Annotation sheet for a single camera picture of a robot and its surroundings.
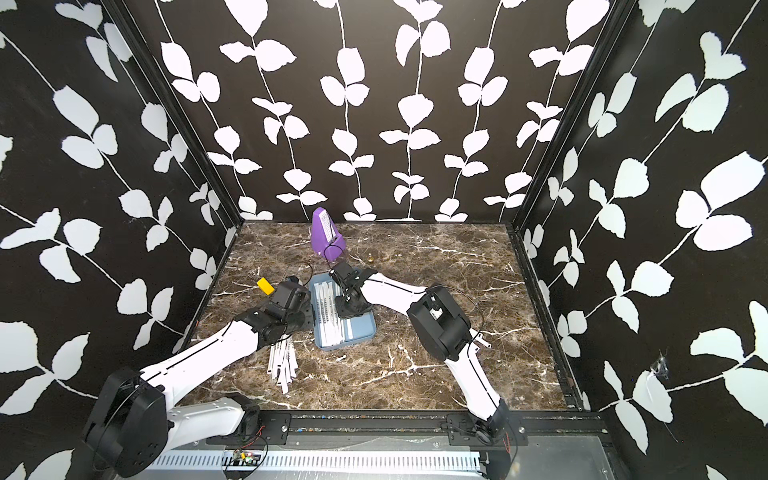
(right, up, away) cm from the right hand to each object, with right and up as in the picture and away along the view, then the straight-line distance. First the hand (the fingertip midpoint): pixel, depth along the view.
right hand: (341, 310), depth 94 cm
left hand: (-7, +2, -7) cm, 10 cm away
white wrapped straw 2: (-15, -15, -10) cm, 23 cm away
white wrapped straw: (-13, -13, -8) cm, 20 cm away
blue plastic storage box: (+5, -5, -3) cm, 8 cm away
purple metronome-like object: (-7, +22, +11) cm, 26 cm away
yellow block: (-28, +8, +7) cm, 29 cm away
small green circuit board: (-19, -31, -23) cm, 43 cm away
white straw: (-3, +6, +7) cm, 10 cm away
